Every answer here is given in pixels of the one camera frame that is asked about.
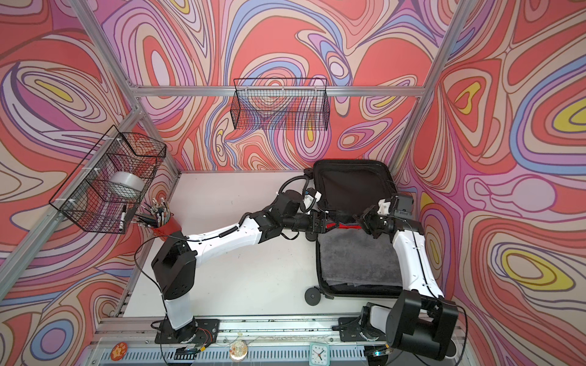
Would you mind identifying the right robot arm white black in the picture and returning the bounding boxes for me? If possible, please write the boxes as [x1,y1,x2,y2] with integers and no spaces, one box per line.
[356,207,459,361]

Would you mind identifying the back black wire basket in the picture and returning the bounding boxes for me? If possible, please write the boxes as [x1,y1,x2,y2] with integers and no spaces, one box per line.
[230,77,331,131]

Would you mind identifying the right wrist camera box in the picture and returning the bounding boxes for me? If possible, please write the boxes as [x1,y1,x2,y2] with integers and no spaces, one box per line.
[377,195,414,219]

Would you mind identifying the left black wire basket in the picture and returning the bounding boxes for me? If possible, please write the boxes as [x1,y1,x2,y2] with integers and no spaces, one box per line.
[49,126,166,234]

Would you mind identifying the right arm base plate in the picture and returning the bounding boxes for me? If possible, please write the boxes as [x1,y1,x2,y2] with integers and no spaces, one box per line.
[332,317,385,343]

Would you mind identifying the grey towel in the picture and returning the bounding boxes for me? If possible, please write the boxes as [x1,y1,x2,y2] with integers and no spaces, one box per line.
[317,229,402,287]

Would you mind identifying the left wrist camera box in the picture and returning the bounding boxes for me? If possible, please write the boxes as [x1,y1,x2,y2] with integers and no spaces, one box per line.
[276,188,321,216]

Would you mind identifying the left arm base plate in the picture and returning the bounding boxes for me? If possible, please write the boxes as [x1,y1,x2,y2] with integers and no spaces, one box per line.
[155,317,220,346]

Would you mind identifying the silver duct tape roll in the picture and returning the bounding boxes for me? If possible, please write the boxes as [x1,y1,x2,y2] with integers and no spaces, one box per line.
[109,172,145,200]

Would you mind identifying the red t-shirt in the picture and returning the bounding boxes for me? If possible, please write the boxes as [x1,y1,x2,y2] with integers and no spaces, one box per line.
[326,223,362,231]

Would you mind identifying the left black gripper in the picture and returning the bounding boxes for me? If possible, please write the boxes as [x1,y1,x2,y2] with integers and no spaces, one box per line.
[280,213,340,236]

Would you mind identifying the black suitcase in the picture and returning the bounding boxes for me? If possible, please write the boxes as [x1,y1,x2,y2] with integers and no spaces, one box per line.
[304,160,402,306]

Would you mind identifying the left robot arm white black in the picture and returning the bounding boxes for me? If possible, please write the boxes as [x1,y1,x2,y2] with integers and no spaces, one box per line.
[151,206,327,331]

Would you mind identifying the red round sticker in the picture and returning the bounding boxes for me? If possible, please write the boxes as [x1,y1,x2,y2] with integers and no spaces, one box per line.
[109,342,128,361]

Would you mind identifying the red pen cup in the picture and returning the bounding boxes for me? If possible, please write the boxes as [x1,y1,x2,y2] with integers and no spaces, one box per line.
[152,214,182,241]

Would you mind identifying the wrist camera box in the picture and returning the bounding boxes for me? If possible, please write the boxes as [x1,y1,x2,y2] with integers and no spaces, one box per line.
[377,195,414,219]
[276,188,321,216]

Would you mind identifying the small teal clock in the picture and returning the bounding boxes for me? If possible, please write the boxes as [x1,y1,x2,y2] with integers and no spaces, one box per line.
[309,343,331,366]

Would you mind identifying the black wire basket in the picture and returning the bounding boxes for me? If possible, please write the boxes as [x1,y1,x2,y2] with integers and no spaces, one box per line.
[49,126,166,234]
[230,77,331,131]

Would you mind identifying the round clear badge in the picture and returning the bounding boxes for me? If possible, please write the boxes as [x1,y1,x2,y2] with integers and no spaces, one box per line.
[229,339,249,362]

